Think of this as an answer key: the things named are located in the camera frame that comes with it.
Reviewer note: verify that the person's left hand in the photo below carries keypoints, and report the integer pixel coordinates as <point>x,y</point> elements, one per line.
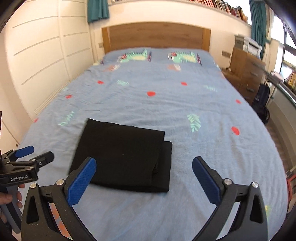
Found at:
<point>10,201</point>

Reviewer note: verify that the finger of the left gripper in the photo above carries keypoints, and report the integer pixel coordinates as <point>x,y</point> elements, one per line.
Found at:
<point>39,160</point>
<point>23,151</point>

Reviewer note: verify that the wooden headboard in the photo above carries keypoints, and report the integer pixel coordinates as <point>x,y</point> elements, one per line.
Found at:
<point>155,35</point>

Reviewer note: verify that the black pants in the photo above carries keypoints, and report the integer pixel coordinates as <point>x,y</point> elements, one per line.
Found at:
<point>127,157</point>

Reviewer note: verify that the row of books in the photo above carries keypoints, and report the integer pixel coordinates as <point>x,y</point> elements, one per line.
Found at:
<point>236,11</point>

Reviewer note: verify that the wooden drawer chest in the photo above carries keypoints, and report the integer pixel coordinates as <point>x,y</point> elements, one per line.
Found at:
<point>245,73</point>

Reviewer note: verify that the teal curtain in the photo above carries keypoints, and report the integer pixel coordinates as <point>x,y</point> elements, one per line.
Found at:
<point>258,24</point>

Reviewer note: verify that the white printer box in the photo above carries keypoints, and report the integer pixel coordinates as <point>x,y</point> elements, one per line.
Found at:
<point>248,45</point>

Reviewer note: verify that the blue patterned bed sheet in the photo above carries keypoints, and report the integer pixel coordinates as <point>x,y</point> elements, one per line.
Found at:
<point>144,122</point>

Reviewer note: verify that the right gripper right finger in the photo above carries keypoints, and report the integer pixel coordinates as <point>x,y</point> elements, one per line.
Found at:
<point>250,222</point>

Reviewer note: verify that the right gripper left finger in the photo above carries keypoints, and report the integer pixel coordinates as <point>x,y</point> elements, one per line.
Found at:
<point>38,220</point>

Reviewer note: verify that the dark blue bag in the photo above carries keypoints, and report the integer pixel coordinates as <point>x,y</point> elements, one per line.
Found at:
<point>260,101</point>

